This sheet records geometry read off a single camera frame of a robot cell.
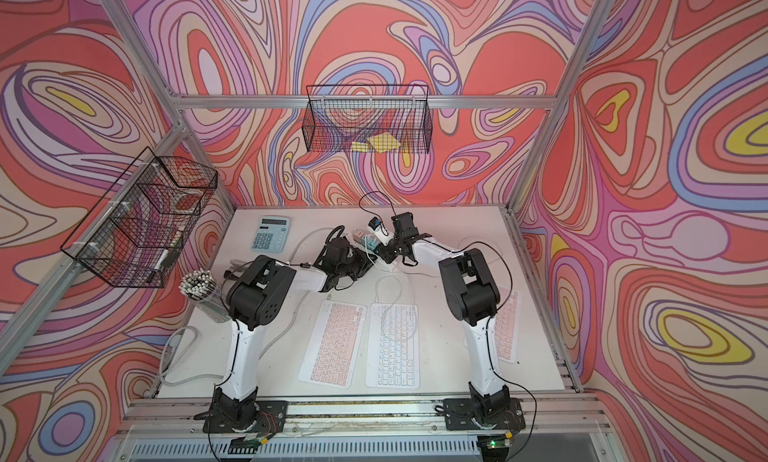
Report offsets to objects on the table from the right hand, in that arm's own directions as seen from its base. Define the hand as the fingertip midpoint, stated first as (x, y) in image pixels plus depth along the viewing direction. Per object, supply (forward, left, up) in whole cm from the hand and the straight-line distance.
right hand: (381, 253), depth 103 cm
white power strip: (-6, -2, +1) cm, 7 cm away
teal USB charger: (+1, +3, +4) cm, 5 cm away
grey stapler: (-4, +50, 0) cm, 50 cm away
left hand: (-3, 0, 0) cm, 3 cm away
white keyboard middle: (-32, -3, -2) cm, 32 cm away
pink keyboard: (-33, +15, -3) cm, 36 cm away
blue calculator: (+10, +40, +1) cm, 42 cm away
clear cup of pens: (-21, +47, +16) cm, 54 cm away
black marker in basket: (-19, +54, +24) cm, 62 cm away
